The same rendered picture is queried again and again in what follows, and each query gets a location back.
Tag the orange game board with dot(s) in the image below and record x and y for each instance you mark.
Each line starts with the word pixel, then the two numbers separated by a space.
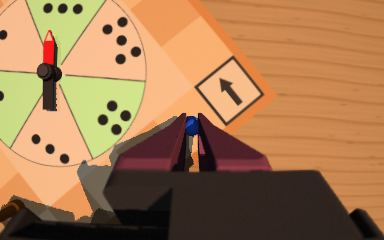
pixel 124 70

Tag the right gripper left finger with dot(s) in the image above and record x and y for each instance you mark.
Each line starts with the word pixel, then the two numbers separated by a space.
pixel 164 150

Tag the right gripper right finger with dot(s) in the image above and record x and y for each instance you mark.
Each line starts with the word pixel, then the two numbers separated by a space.
pixel 219 151

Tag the blue sphere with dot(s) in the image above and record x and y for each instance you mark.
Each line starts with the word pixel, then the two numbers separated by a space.
pixel 192 127

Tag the red and black spinner arrow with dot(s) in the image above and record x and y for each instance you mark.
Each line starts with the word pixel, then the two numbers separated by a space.
pixel 48 81

